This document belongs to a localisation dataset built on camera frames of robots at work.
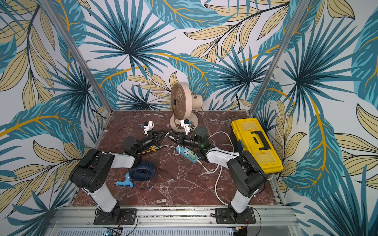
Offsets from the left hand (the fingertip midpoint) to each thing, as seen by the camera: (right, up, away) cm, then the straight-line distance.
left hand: (168, 133), depth 78 cm
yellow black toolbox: (+45, -3, +6) cm, 46 cm away
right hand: (-1, -2, 0) cm, 2 cm away
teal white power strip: (+10, -14, +15) cm, 22 cm away
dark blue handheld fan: (-13, -20, -1) cm, 24 cm away
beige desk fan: (+8, +16, +6) cm, 19 cm away
